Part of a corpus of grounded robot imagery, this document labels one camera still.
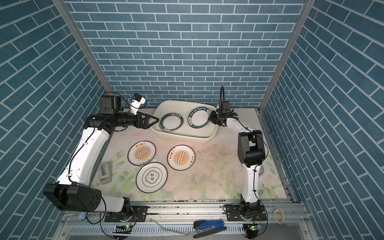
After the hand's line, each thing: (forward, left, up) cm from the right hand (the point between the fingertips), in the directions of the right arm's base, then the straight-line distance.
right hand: (207, 116), depth 101 cm
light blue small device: (-62, +56, -8) cm, 84 cm away
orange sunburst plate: (-27, +15, -11) cm, 32 cm away
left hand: (-23, +26, +21) cm, 40 cm away
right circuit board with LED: (-61, -25, -15) cm, 67 cm away
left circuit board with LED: (-65, +36, -14) cm, 76 cm away
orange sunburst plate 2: (-25, +41, -11) cm, 50 cm away
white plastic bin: (-7, +15, -13) cm, 21 cm away
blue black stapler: (-62, -2, -9) cm, 63 cm away
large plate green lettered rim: (+3, +6, -5) cm, 9 cm away
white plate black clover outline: (-40, +30, -11) cm, 51 cm away
